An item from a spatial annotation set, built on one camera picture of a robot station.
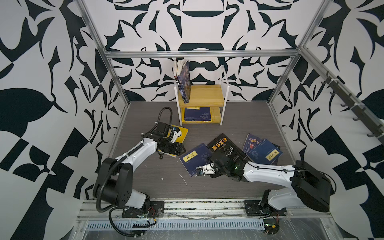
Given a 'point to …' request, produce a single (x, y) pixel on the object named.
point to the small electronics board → (271, 226)
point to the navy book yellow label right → (265, 153)
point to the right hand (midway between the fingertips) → (208, 159)
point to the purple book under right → (251, 141)
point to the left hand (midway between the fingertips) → (180, 147)
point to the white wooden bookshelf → (207, 105)
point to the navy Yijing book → (199, 156)
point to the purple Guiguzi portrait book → (184, 78)
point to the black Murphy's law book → (223, 148)
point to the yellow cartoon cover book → (180, 139)
